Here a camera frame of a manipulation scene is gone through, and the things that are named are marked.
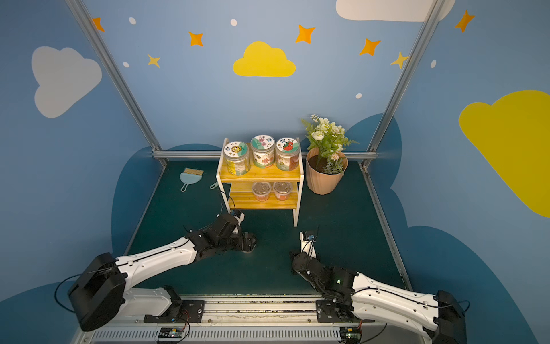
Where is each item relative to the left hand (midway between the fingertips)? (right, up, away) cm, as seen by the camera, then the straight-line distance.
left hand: (249, 236), depth 85 cm
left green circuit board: (-25, -30, -13) cm, 41 cm away
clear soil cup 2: (+13, +19, -1) cm, 23 cm away
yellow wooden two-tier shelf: (-5, +18, +1) cm, 18 cm away
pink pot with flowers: (+34, +32, +14) cm, 49 cm away
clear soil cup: (+5, +19, -2) cm, 19 cm away
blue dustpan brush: (-37, +25, +31) cm, 54 cm away
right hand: (+18, -4, -5) cm, 19 cm away
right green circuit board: (+37, -31, -12) cm, 50 cm away
